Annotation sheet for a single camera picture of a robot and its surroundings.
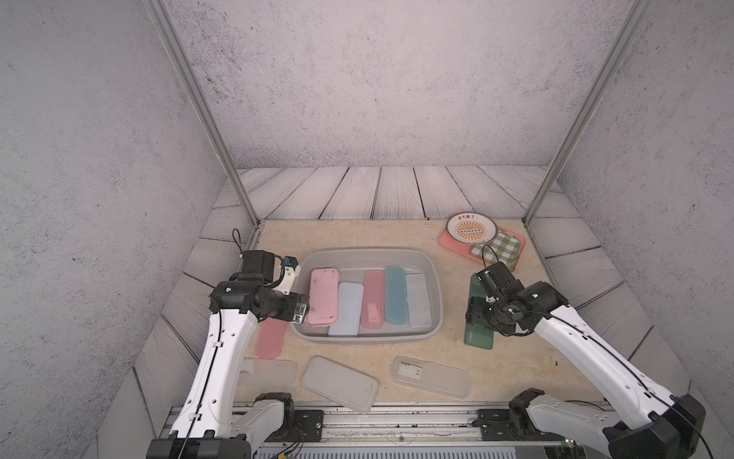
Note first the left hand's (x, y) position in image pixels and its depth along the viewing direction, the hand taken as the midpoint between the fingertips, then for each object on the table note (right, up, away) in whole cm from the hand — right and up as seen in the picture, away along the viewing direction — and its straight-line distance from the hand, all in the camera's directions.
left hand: (296, 303), depth 75 cm
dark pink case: (-12, -13, +13) cm, 22 cm away
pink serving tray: (+55, +13, +35) cm, 66 cm away
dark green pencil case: (+46, -8, -1) cm, 47 cm away
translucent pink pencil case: (+20, -5, +19) cm, 28 cm away
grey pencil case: (+11, -23, +4) cm, 26 cm away
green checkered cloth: (+70, +14, +36) cm, 80 cm away
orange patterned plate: (+60, +22, +43) cm, 76 cm away
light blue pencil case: (+12, -3, +19) cm, 23 cm away
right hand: (+47, -4, +1) cm, 47 cm away
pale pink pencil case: (+4, -2, +19) cm, 19 cm away
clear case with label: (+36, -23, +7) cm, 43 cm away
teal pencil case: (+27, -2, +21) cm, 35 cm away
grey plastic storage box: (+12, +8, +30) cm, 33 cm away
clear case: (-11, -22, +8) cm, 26 cm away
